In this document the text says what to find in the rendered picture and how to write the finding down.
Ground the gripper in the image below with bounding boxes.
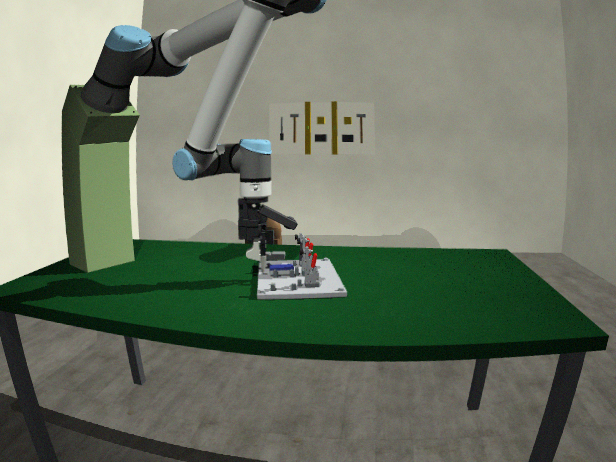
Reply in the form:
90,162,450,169
238,197,268,273

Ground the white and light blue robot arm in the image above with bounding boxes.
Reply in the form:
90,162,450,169
81,0,327,199

